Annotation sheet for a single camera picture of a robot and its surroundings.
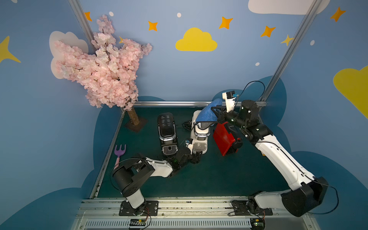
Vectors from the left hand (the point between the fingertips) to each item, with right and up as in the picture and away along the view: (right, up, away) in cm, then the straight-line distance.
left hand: (198, 149), depth 88 cm
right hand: (+7, +25, -17) cm, 31 cm away
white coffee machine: (0, +9, -9) cm, 12 cm away
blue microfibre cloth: (+3, +21, -17) cm, 27 cm away
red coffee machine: (+18, +7, +1) cm, 19 cm away
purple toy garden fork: (-52, -3, +4) cm, 52 cm away
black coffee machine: (-18, +10, -10) cm, 23 cm away
